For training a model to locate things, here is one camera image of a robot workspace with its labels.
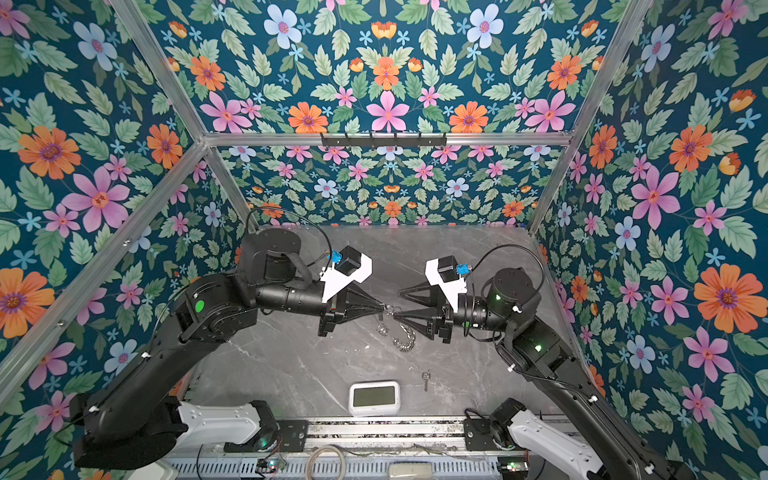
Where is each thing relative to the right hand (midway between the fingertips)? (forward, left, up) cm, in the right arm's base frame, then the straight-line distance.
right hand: (402, 301), depth 52 cm
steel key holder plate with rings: (+3, +5, -17) cm, 18 cm away
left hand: (-3, +3, +4) cm, 6 cm away
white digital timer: (-7, +8, -37) cm, 39 cm away
